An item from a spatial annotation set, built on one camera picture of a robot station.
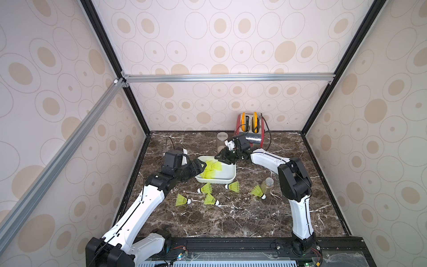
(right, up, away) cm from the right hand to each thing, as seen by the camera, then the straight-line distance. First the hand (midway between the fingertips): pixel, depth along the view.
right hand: (213, 161), depth 93 cm
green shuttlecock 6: (-3, -14, -5) cm, 15 cm away
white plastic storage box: (+8, -7, 0) cm, 11 cm away
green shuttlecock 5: (-1, -19, -7) cm, 21 cm away
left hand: (-3, -1, -17) cm, 18 cm away
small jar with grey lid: (+27, -10, -10) cm, 31 cm away
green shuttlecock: (-2, -3, +5) cm, 6 cm away
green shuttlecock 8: (+24, -16, -5) cm, 29 cm away
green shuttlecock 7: (+11, -13, -3) cm, 18 cm away
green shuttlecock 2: (-3, -8, +2) cm, 8 cm away
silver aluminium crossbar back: (+10, +54, +18) cm, 58 cm away
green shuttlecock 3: (+1, -4, +7) cm, 8 cm away
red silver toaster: (+23, +21, +7) cm, 32 cm away
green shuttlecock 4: (-16, -20, -8) cm, 27 cm away
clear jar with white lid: (+5, +14, +5) cm, 15 cm away
